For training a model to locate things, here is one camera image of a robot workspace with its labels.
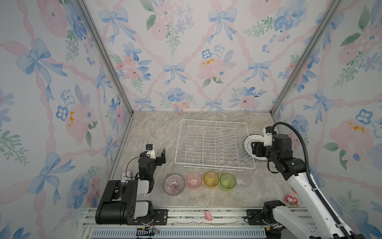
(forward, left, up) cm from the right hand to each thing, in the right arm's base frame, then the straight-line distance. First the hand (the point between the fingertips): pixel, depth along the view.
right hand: (258, 142), depth 78 cm
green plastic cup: (-14, +15, -19) cm, 28 cm away
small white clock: (-13, +73, -18) cm, 76 cm away
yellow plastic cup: (-13, +23, -19) cm, 33 cm away
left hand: (+2, +56, -11) cm, 58 cm away
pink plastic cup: (-13, +33, -20) cm, 41 cm away
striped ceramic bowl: (-16, +45, -19) cm, 51 cm away
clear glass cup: (-14, +6, -18) cm, 23 cm away
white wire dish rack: (+11, +20, -19) cm, 30 cm away
